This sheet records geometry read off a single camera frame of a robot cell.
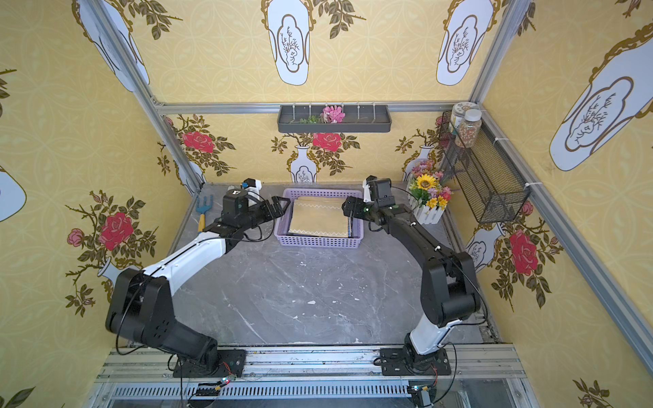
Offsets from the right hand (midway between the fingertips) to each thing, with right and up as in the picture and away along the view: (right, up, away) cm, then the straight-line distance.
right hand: (361, 203), depth 91 cm
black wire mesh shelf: (+40, +9, -8) cm, 42 cm away
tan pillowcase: (-16, -5, +9) cm, 19 cm away
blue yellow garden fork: (-65, -7, +15) cm, 67 cm away
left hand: (-31, +1, -4) cm, 31 cm away
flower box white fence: (+26, +3, +5) cm, 27 cm away
